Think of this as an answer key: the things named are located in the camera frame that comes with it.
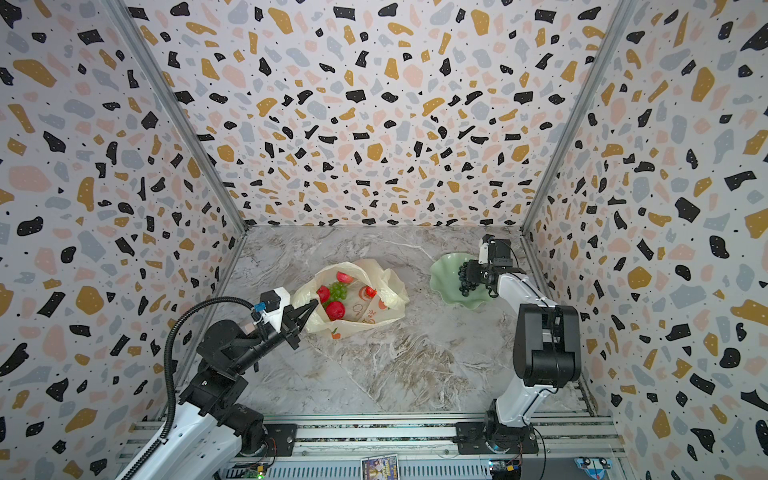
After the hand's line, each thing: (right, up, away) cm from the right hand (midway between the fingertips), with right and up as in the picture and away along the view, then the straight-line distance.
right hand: (475, 266), depth 97 cm
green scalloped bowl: (-8, -5, +9) cm, 13 cm away
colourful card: (-27, -45, -28) cm, 60 cm away
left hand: (-43, -7, -29) cm, 52 cm away
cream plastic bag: (-41, -10, +6) cm, 43 cm away
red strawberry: (-34, -8, +3) cm, 36 cm away
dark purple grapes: (-3, -6, +1) cm, 7 cm away
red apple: (-44, -13, -5) cm, 47 cm away
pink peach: (-43, -4, +3) cm, 43 cm away
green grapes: (-45, -8, +3) cm, 46 cm away
